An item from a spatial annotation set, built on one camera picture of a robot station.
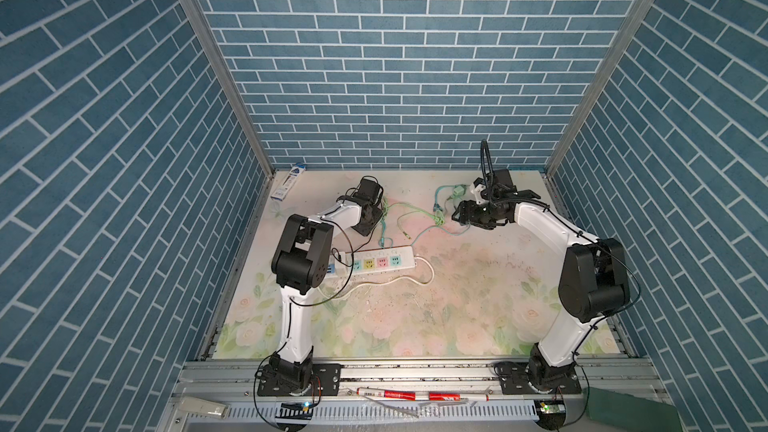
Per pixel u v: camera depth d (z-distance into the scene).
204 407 0.67
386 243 0.99
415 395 0.72
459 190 1.10
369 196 0.84
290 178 1.17
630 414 0.71
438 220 1.03
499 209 0.70
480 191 0.79
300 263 0.55
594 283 0.48
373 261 0.92
